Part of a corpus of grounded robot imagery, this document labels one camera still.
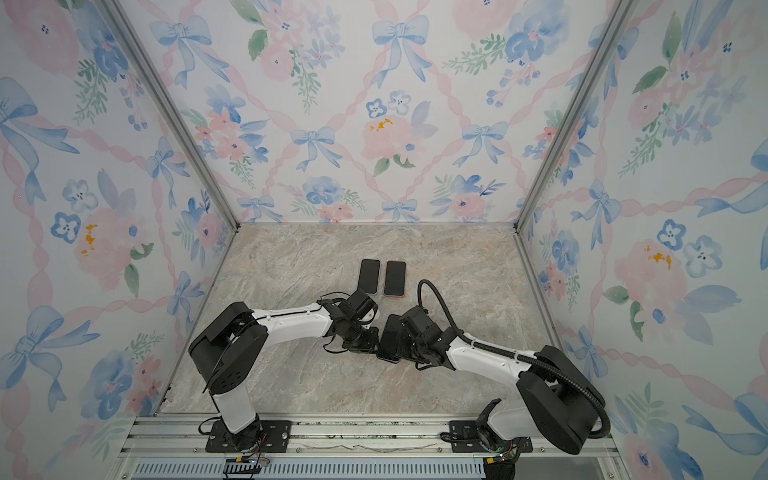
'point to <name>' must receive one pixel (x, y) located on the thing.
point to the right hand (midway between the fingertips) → (394, 347)
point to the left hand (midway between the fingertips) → (381, 349)
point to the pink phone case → (395, 277)
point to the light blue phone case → (369, 276)
